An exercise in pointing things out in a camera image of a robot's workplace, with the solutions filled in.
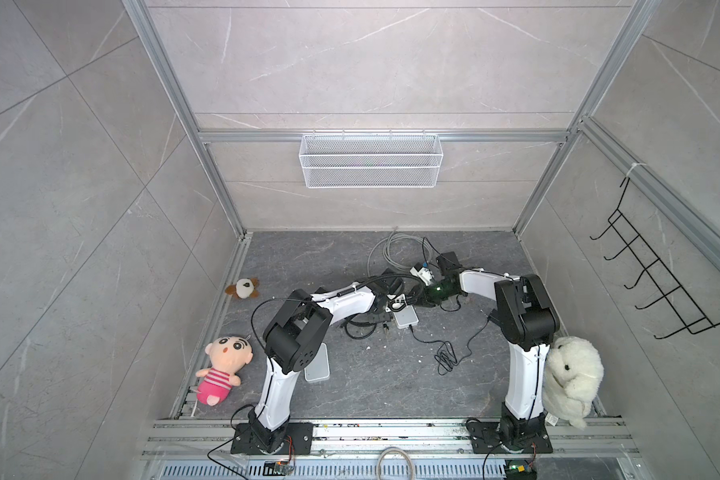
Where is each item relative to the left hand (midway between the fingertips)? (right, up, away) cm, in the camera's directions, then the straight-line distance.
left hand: (379, 299), depth 97 cm
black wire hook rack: (+63, +11, -29) cm, 71 cm away
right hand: (+10, -1, +2) cm, 10 cm away
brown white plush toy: (-46, +3, +3) cm, 46 cm away
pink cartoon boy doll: (-42, -13, -17) cm, 47 cm away
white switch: (-17, -17, -14) cm, 28 cm away
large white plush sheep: (+43, -13, -30) cm, 54 cm away
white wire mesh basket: (-3, +47, +4) cm, 47 cm away
